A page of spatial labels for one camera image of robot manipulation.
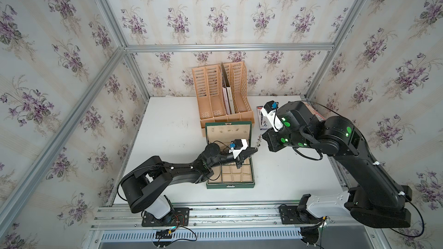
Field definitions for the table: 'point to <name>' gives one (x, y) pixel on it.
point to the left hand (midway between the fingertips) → (259, 154)
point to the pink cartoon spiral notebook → (320, 117)
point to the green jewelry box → (228, 175)
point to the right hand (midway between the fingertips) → (265, 136)
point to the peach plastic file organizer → (212, 108)
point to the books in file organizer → (227, 91)
